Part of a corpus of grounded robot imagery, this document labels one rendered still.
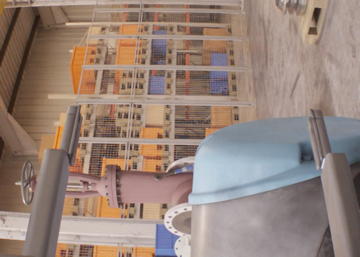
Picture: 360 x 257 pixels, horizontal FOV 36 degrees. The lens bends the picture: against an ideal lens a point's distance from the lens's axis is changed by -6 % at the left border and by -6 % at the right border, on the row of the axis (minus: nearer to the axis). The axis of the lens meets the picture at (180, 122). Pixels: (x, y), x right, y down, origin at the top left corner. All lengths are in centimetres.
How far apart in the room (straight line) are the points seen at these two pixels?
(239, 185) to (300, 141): 4
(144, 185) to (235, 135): 453
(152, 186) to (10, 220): 448
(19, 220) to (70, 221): 83
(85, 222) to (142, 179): 400
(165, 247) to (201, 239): 752
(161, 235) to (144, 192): 309
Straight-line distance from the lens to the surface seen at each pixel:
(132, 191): 490
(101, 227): 867
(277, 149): 30
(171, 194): 491
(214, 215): 32
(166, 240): 791
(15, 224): 894
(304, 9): 561
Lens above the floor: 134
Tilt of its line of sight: level
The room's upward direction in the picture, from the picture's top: 89 degrees counter-clockwise
